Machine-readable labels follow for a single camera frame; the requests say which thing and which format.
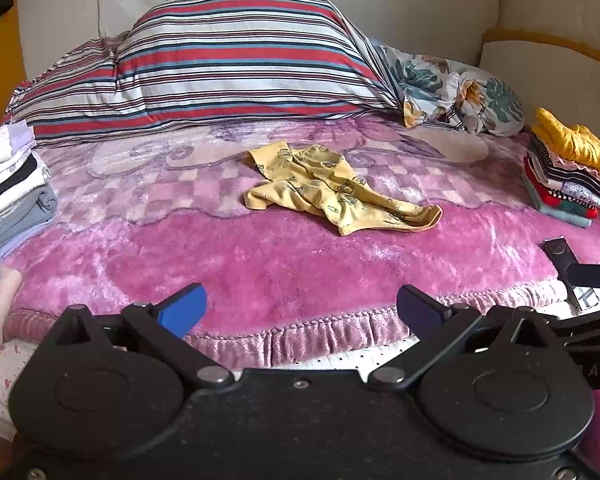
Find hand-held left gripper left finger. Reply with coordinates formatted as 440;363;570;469
50;283;235;387

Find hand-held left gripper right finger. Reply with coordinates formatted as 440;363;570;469
370;285;556;391

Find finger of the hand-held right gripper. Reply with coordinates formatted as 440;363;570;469
564;261;600;291

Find yellow printed pants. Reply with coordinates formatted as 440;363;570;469
243;142;443;237

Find stack of colourful folded clothes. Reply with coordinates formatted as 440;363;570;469
521;107;600;229

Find stack of pale folded clothes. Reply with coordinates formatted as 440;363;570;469
0;122;59;263

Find white dotted bedsheet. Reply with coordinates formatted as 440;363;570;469
0;300;583;428

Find pink plush blanket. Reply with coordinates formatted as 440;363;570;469
0;35;586;372

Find white wooden headboard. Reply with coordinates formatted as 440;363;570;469
479;27;600;131

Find floral leaf-print pillow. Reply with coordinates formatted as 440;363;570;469
375;40;526;137

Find red blue striped pillow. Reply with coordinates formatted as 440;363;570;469
12;0;406;143

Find yellow wooden wardrobe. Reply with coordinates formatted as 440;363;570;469
0;7;28;133

